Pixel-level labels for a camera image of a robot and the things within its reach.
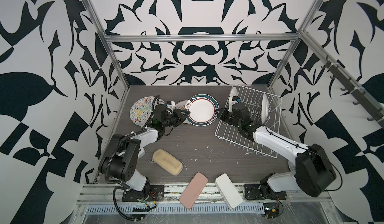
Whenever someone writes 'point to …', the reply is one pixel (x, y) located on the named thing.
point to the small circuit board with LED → (271, 209)
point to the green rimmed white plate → (203, 111)
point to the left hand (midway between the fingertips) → (191, 110)
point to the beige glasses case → (167, 162)
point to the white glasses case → (228, 191)
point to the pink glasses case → (192, 192)
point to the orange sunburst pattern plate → (180, 105)
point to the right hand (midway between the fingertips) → (215, 108)
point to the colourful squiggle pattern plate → (140, 110)
